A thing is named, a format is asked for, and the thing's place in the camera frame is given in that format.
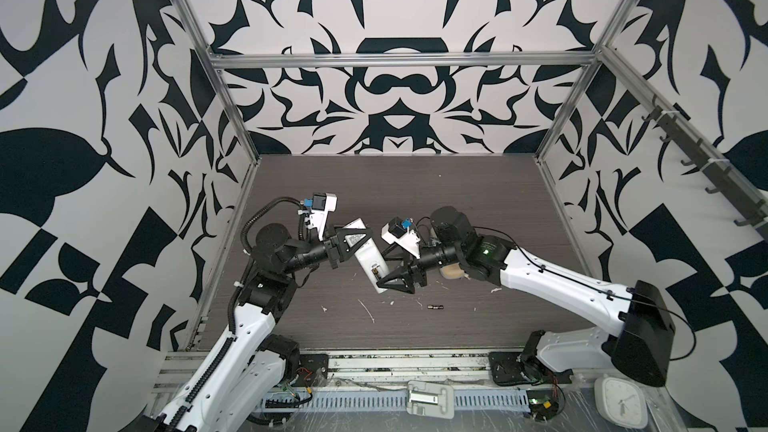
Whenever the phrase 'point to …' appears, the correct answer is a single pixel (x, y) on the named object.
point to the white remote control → (370, 257)
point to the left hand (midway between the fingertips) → (372, 228)
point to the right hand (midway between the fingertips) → (382, 269)
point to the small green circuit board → (543, 404)
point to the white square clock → (620, 402)
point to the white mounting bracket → (430, 398)
